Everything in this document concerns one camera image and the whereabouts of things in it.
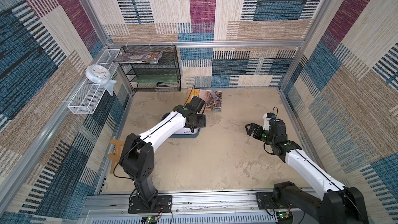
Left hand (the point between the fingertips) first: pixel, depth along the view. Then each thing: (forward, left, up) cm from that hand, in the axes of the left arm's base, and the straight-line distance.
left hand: (199, 121), depth 88 cm
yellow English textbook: (+28, -11, -12) cm, 32 cm away
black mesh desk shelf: (+36, +24, +3) cm, 43 cm away
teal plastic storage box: (-2, +9, -9) cm, 13 cm away
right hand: (-3, -29, 0) cm, 29 cm away
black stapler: (+31, +25, 0) cm, 40 cm away
